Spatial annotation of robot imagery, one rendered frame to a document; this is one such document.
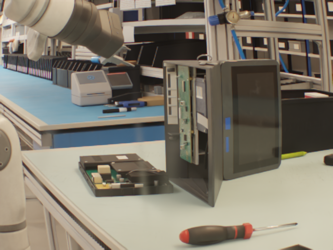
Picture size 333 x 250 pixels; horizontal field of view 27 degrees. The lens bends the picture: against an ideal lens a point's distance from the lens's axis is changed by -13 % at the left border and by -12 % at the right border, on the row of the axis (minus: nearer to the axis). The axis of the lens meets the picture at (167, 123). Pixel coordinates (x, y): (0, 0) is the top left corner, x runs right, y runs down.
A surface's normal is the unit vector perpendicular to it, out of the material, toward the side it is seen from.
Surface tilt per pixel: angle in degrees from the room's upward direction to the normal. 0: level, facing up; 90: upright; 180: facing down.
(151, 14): 90
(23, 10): 121
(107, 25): 52
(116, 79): 32
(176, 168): 90
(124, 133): 90
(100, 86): 41
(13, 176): 94
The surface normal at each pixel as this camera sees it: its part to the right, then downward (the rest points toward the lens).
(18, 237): 0.80, 0.05
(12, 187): 0.58, 0.13
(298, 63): -0.93, 0.07
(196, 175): -0.27, 0.14
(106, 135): 0.36, 0.11
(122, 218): -0.03, -0.99
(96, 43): -0.04, 0.64
